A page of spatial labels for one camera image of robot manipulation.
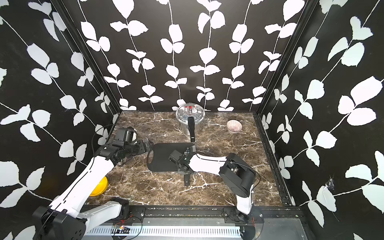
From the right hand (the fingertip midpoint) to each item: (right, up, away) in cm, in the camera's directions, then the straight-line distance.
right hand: (186, 168), depth 89 cm
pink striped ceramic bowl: (+34, +25, +22) cm, 48 cm away
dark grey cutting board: (-19, +6, +4) cm, 20 cm away
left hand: (-21, +16, -9) cm, 28 cm away
